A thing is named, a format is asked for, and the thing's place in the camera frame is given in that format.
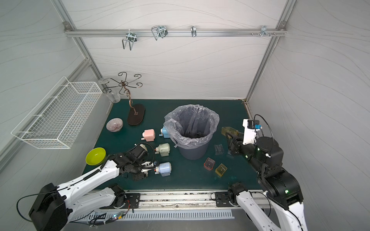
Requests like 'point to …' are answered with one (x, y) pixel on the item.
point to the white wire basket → (56, 122)
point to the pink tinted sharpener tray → (209, 163)
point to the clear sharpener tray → (219, 149)
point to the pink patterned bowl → (114, 124)
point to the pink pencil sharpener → (149, 135)
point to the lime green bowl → (96, 156)
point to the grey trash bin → (193, 154)
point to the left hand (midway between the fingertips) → (143, 170)
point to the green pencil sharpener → (163, 149)
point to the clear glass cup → (106, 82)
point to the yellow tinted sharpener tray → (220, 170)
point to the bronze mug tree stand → (136, 112)
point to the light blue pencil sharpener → (164, 168)
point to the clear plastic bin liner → (191, 126)
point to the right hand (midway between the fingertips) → (232, 132)
